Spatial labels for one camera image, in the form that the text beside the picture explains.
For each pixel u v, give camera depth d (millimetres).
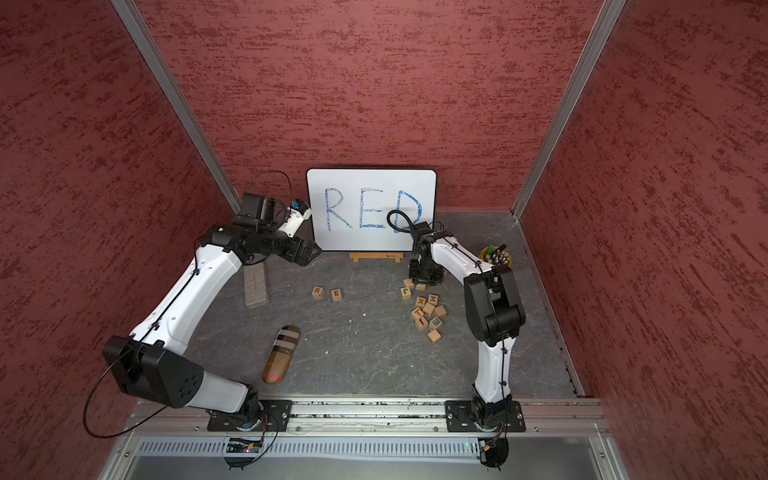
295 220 707
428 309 918
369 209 948
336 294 945
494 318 509
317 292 945
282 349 819
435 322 882
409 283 952
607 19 722
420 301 921
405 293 945
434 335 867
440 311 913
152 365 396
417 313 901
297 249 683
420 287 934
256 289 944
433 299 926
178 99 874
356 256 1031
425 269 814
